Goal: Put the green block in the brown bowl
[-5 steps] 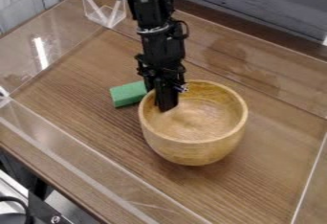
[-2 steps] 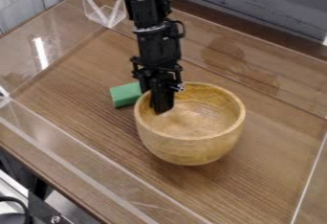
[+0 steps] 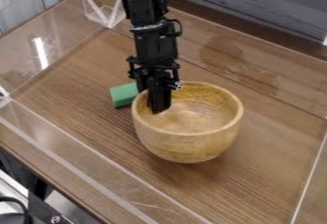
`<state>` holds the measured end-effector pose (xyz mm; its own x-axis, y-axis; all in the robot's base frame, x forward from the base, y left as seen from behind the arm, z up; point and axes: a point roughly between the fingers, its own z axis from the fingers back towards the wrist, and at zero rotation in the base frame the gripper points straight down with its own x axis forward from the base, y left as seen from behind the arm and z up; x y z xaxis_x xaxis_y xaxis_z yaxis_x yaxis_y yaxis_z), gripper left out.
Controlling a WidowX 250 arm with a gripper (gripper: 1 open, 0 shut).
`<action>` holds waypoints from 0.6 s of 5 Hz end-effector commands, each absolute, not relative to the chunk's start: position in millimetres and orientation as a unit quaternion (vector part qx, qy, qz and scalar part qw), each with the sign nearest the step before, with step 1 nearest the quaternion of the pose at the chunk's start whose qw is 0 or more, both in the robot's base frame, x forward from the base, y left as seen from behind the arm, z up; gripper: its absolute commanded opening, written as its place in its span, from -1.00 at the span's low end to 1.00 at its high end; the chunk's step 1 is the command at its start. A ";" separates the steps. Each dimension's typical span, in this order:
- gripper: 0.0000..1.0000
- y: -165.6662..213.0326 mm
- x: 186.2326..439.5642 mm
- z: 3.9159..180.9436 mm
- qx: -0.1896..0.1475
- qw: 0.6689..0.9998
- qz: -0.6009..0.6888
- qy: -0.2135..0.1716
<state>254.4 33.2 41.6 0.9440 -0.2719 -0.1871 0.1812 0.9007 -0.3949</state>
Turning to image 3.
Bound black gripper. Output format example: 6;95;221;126
126;18;181;114

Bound green block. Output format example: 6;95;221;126
109;82;138;108

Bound brown wooden bowl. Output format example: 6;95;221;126
132;81;244;164

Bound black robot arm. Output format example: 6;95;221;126
121;0;182;114

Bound clear acrylic tray walls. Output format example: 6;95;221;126
0;0;327;224

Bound clear acrylic corner bracket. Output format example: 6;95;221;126
81;0;125;29

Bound black metal bracket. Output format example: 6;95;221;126
27;191;73;224

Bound black cable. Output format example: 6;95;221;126
0;196;33;224

